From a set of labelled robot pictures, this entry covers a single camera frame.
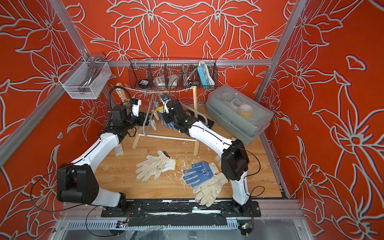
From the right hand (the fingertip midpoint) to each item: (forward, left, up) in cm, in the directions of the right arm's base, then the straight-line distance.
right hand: (163, 108), depth 81 cm
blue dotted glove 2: (-26, -20, -27) cm, 43 cm away
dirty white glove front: (-36, -25, -28) cm, 52 cm away
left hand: (0, +9, -4) cm, 10 cm away
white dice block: (+23, +5, +2) cm, 24 cm away
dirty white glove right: (-17, -33, -27) cm, 46 cm away
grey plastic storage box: (+1, -47, -9) cm, 48 cm away
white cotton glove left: (-22, +5, -27) cm, 35 cm away
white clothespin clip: (-2, +4, -3) cm, 5 cm away
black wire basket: (+31, -3, +2) cm, 31 cm away
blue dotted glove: (+1, -2, -17) cm, 17 cm away
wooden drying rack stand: (-14, +13, -5) cm, 20 cm away
